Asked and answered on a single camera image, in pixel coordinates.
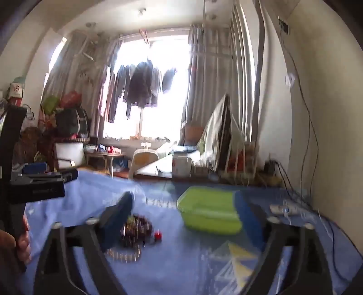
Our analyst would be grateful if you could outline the white chair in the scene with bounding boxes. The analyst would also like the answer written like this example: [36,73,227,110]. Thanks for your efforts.
[129,149,160,179]

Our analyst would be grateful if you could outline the white flat object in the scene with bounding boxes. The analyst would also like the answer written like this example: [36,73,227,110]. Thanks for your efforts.
[269,202,299,215]

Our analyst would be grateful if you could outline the yellow clear bead bracelet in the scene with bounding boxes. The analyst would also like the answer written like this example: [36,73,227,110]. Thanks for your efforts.
[104,244,142,263]

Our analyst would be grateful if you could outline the green plastic basin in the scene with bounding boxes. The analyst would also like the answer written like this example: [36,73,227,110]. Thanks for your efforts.
[177,186,243,235]

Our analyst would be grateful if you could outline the white wire rack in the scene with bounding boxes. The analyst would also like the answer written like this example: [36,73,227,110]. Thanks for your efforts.
[221,138,257,185]

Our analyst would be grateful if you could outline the dark duffel bag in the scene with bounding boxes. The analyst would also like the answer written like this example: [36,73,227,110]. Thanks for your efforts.
[55,107,89,139]

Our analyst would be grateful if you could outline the cardboard box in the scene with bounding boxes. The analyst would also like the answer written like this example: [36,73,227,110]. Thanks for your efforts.
[184,125,205,146]

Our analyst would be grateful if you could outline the white storage box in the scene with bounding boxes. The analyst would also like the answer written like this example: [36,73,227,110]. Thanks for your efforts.
[54,141,86,171]

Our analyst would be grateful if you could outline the silver foil cover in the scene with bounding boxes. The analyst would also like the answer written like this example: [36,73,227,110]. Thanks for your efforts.
[197,93,236,172]

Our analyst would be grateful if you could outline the black wall cable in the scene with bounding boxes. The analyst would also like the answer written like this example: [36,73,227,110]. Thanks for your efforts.
[280,28,322,205]

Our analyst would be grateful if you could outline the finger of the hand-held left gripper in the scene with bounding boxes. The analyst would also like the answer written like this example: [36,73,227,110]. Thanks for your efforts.
[20,169,79,184]

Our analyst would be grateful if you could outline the red bag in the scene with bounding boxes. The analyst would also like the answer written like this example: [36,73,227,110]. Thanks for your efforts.
[60,90,82,109]

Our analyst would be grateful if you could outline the person's left hand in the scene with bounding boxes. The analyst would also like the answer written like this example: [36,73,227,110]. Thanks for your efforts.
[0,221,32,264]

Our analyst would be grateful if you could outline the green bag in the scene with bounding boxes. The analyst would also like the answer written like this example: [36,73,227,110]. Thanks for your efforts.
[42,96,61,114]

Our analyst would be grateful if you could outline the grey patterned curtain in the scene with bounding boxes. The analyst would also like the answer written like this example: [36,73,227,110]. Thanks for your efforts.
[42,28,123,121]
[181,24,257,159]

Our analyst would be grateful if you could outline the hanging dark clothes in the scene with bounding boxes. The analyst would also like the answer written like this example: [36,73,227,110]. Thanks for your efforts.
[107,58,178,124]

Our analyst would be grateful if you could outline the low wooden table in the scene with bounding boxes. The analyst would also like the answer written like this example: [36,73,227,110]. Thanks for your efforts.
[85,151,127,178]

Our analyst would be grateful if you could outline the blue printed tablecloth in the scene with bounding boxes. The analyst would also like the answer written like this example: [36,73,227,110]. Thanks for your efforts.
[24,170,355,295]

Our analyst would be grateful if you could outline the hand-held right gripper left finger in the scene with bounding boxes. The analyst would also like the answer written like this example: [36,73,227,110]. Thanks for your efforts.
[35,191,134,295]

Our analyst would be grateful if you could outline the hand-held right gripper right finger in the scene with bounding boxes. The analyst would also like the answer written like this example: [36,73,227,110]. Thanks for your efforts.
[235,193,333,295]

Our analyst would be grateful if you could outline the glass-topped desk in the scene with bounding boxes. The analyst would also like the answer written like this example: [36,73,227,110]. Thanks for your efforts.
[135,153,224,180]

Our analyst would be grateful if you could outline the brown wooden bead bracelet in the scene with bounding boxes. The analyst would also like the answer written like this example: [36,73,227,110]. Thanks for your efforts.
[121,214,154,248]

